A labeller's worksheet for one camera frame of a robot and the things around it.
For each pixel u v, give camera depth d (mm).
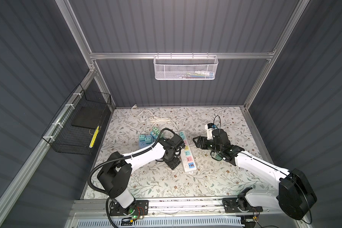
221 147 630
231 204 731
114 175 439
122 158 463
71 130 721
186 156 895
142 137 937
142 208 723
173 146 630
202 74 911
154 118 1094
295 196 411
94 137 694
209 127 755
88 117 744
